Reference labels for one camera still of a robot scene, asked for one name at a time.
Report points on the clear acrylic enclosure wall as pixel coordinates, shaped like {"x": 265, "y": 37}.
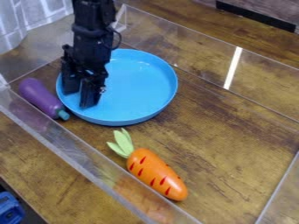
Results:
{"x": 229, "y": 133}

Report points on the blue round tray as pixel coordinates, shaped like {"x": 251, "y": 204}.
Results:
{"x": 142, "y": 85}

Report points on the black bar in background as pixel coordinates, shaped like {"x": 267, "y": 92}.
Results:
{"x": 281, "y": 24}

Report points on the white curtain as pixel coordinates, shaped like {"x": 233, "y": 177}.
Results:
{"x": 23, "y": 15}

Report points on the purple toy eggplant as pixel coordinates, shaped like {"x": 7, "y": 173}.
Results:
{"x": 38, "y": 95}

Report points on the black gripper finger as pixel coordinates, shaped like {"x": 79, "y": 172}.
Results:
{"x": 91, "y": 89}
{"x": 70, "y": 79}

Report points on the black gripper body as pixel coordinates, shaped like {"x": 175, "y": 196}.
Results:
{"x": 90, "y": 53}

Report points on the orange toy carrot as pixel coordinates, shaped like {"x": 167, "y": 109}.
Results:
{"x": 149, "y": 168}

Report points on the blue object at corner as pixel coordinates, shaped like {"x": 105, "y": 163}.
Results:
{"x": 11, "y": 209}

